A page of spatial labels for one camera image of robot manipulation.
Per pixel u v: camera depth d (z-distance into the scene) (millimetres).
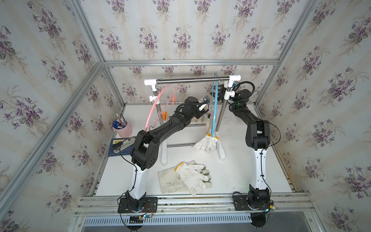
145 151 514
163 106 748
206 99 761
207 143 839
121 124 956
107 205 748
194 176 816
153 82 614
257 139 636
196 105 722
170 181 800
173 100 717
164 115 801
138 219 687
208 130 925
